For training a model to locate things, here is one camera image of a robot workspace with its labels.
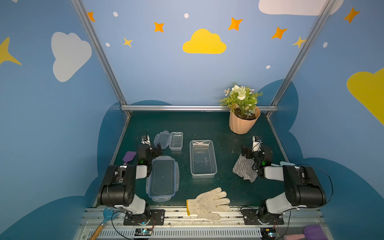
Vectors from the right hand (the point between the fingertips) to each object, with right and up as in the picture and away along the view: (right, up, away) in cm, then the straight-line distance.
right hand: (252, 144), depth 95 cm
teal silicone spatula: (+20, -13, 0) cm, 24 cm away
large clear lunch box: (-32, -13, -2) cm, 34 cm away
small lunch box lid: (-60, +3, +10) cm, 61 cm away
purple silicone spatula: (-80, -8, 0) cm, 80 cm away
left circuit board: (-63, -40, -24) cm, 78 cm away
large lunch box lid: (-56, -21, -9) cm, 60 cm away
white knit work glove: (-31, -30, -17) cm, 47 cm away
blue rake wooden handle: (-81, -33, -22) cm, 90 cm away
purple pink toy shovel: (+19, -40, -25) cm, 50 cm away
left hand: (-63, +1, -1) cm, 63 cm away
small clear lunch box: (-51, +1, +9) cm, 51 cm away
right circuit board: (-2, -41, -24) cm, 47 cm away
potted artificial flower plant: (-7, +27, -2) cm, 28 cm away
